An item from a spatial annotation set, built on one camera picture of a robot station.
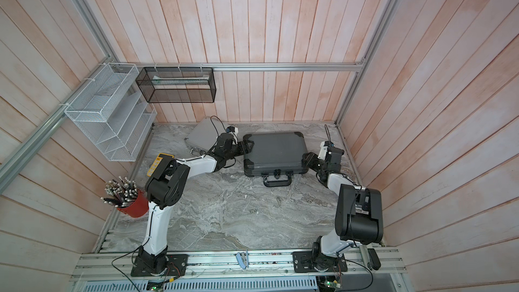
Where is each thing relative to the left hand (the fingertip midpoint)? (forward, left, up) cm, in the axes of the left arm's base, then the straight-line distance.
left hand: (250, 146), depth 101 cm
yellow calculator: (-6, +48, -6) cm, 49 cm away
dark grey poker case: (-8, -12, +3) cm, 15 cm away
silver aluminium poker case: (+11, +27, -4) cm, 29 cm away
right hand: (-6, -27, +2) cm, 28 cm away
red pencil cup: (-30, +48, +8) cm, 57 cm away
